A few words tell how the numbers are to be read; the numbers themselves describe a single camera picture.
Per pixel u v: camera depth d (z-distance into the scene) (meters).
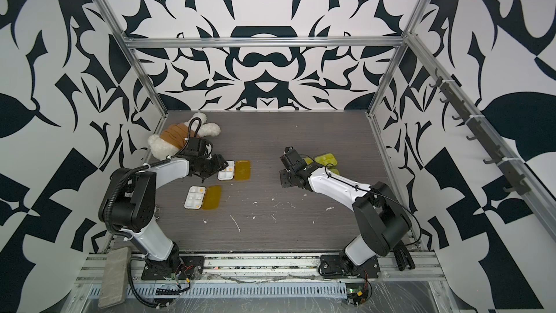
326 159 1.02
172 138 0.97
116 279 0.70
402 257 0.74
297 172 0.67
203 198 0.89
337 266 0.74
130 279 0.69
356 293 0.71
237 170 0.97
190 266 0.73
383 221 0.44
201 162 0.83
